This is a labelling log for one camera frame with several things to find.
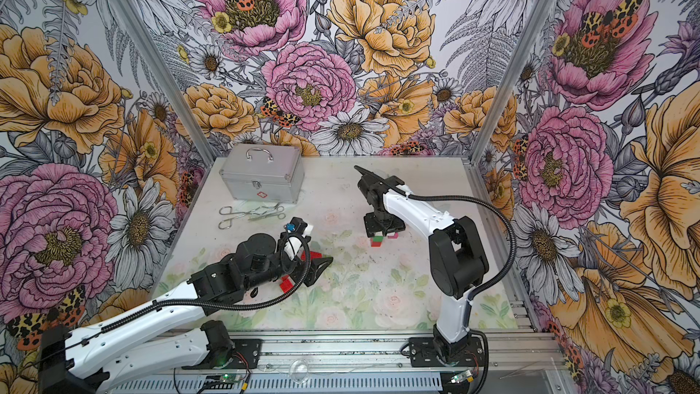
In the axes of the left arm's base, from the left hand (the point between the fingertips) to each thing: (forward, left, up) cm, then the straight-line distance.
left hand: (316, 255), depth 73 cm
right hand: (+11, -20, -10) cm, 25 cm away
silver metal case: (+34, +21, -5) cm, 41 cm away
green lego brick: (+12, -18, -12) cm, 25 cm away
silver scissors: (+27, +18, -20) cm, 38 cm away
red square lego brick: (-2, +11, -15) cm, 18 cm away
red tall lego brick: (+14, -17, -19) cm, 29 cm away
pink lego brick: (+12, -23, -11) cm, 28 cm away
